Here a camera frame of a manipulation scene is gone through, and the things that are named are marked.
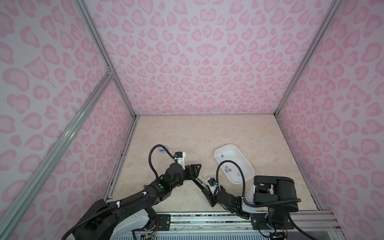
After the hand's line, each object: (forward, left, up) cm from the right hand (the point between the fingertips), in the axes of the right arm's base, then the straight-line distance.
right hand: (204, 189), depth 84 cm
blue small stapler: (+9, +20, +28) cm, 36 cm away
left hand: (+9, +3, +13) cm, 16 cm away
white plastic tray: (+23, -16, +2) cm, 28 cm away
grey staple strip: (+12, -13, +1) cm, 18 cm away
